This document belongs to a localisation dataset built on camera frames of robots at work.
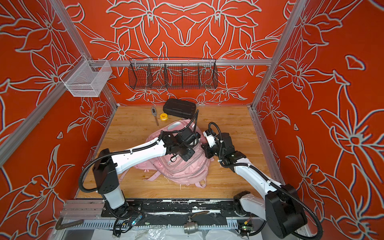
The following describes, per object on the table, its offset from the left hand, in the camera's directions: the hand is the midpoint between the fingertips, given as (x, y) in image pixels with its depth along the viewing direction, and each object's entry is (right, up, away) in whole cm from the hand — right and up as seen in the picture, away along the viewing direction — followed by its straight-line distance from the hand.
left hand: (190, 151), depth 80 cm
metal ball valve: (+1, -31, -14) cm, 34 cm away
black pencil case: (-8, +26, +31) cm, 41 cm away
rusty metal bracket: (-62, -33, -11) cm, 71 cm away
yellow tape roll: (-20, +19, +31) cm, 41 cm away
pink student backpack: (+2, -11, -1) cm, 11 cm away
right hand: (+7, +3, +3) cm, 8 cm away
